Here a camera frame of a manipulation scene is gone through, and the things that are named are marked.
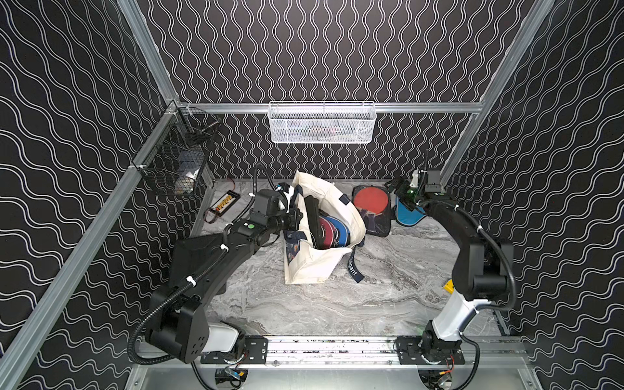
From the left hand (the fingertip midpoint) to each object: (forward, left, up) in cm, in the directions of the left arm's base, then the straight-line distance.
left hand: (303, 210), depth 80 cm
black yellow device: (+18, +38, -22) cm, 47 cm away
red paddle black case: (+7, -3, -7) cm, 11 cm away
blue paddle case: (-1, -15, -10) cm, 18 cm away
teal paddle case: (+15, -42, -19) cm, 48 cm away
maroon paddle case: (-2, -9, -9) cm, 13 cm away
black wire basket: (+19, +51, +3) cm, 54 cm away
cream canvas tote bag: (-16, -2, -7) cm, 18 cm away
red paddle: (+23, -30, -22) cm, 43 cm away
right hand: (+18, -33, -5) cm, 38 cm away
